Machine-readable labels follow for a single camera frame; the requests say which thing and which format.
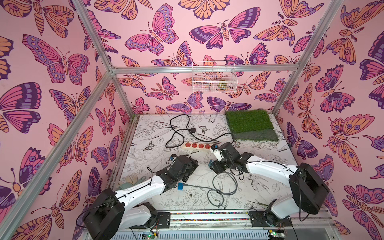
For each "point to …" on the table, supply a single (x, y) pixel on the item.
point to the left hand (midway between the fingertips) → (198, 164)
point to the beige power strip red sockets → (204, 146)
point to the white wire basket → (216, 76)
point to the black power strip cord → (179, 122)
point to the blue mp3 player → (180, 186)
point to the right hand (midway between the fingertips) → (214, 162)
